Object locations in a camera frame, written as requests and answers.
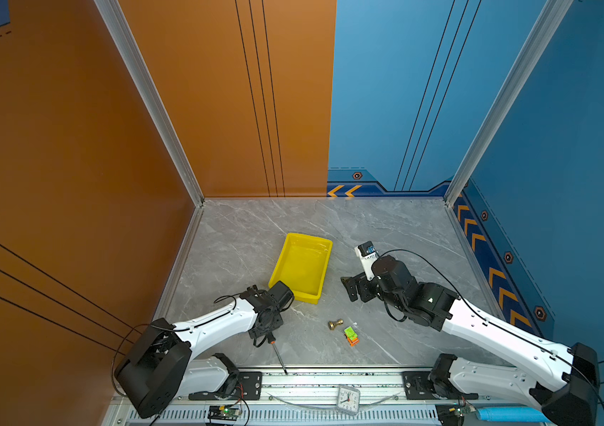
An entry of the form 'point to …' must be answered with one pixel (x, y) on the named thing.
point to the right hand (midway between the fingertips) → (352, 273)
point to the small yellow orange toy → (351, 336)
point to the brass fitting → (331, 325)
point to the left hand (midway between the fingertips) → (274, 322)
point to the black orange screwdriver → (272, 341)
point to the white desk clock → (348, 399)
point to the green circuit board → (223, 413)
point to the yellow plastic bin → (303, 264)
